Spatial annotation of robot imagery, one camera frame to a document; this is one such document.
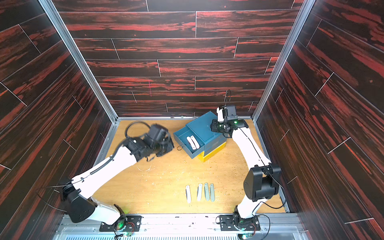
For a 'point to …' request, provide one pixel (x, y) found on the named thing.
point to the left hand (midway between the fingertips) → (177, 146)
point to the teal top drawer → (181, 135)
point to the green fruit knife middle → (207, 193)
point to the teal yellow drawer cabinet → (214, 141)
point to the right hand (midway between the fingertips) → (216, 125)
